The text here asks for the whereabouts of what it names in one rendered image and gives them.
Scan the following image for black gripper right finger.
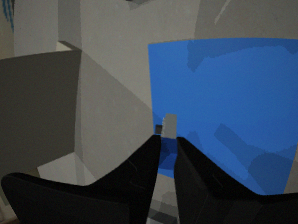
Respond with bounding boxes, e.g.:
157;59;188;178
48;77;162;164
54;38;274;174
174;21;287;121
173;136;298;224

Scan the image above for blue square mat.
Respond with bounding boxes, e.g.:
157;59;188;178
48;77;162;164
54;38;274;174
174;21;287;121
149;37;298;196

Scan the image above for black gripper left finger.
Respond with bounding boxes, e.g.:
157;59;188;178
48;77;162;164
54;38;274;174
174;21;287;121
1;135;161;224

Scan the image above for beige panel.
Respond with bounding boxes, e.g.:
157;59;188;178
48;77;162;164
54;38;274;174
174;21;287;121
0;40;81;183

